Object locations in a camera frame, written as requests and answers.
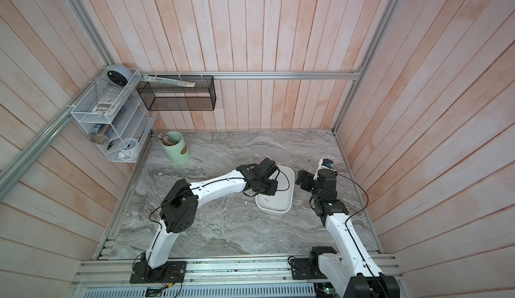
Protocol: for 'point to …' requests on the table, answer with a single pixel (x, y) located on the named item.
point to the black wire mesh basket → (178, 92)
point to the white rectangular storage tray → (282, 201)
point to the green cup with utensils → (176, 149)
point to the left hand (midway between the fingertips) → (273, 192)
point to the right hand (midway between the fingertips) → (307, 172)
